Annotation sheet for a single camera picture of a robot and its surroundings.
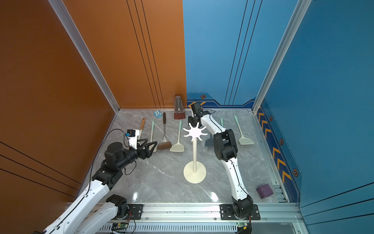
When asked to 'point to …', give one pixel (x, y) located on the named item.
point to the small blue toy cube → (158, 114)
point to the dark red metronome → (179, 112)
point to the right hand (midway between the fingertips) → (191, 121)
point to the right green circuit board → (241, 224)
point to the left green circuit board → (123, 225)
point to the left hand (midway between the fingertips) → (152, 140)
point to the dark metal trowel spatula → (164, 145)
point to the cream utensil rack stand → (195, 172)
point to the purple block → (264, 190)
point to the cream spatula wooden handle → (142, 126)
